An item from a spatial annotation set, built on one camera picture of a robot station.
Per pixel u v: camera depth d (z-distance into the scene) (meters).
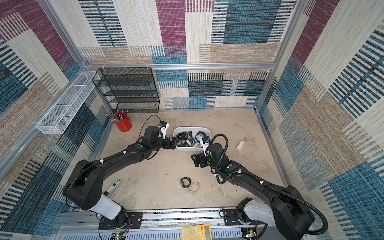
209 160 0.71
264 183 0.48
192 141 1.01
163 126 0.79
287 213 0.40
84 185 0.45
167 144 0.79
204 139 0.73
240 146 0.96
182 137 0.97
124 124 1.06
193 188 0.83
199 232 0.69
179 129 1.02
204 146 0.74
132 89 1.08
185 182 0.85
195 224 0.73
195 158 0.74
